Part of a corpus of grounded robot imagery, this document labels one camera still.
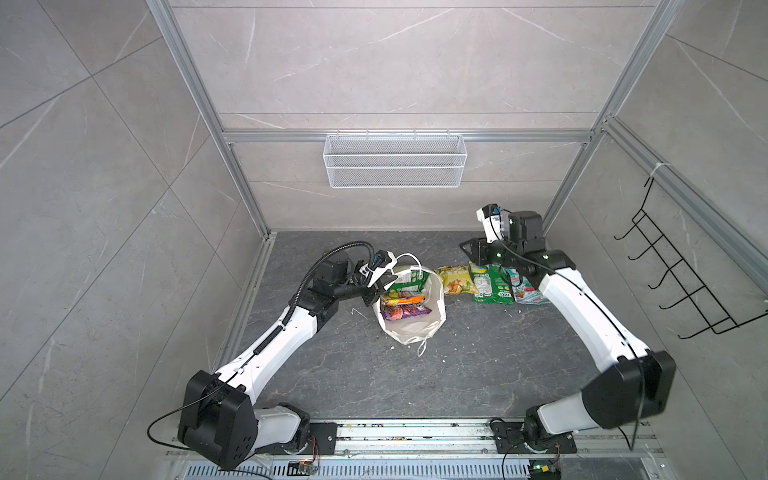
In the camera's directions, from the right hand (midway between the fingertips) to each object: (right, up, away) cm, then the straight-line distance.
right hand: (467, 241), depth 81 cm
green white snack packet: (-13, -13, +14) cm, 23 cm away
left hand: (-21, -7, -5) cm, 22 cm away
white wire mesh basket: (-20, +28, +19) cm, 39 cm away
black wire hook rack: (+45, -12, -18) cm, 50 cm away
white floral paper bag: (-13, -25, +1) cm, 28 cm away
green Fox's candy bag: (+13, -14, +20) cm, 27 cm away
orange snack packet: (-17, -17, +7) cm, 25 cm away
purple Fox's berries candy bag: (-18, -21, +7) cm, 28 cm away
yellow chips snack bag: (+2, -13, +19) cm, 23 cm away
